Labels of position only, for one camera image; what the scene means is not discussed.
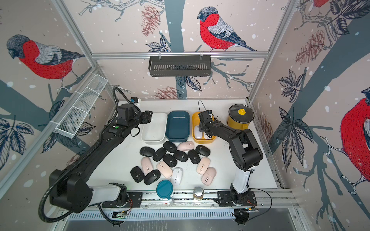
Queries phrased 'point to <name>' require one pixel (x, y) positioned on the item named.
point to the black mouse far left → (147, 151)
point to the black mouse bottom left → (137, 174)
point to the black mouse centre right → (180, 156)
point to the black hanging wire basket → (180, 67)
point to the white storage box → (154, 131)
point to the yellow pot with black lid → (240, 116)
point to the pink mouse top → (186, 146)
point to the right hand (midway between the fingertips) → (207, 125)
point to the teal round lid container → (165, 188)
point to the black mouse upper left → (159, 154)
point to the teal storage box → (178, 126)
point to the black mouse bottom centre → (151, 177)
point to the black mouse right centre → (194, 156)
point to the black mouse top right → (203, 150)
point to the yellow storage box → (195, 121)
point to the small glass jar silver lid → (198, 193)
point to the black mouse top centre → (170, 147)
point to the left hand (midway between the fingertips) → (149, 109)
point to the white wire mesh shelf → (73, 118)
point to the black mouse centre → (170, 160)
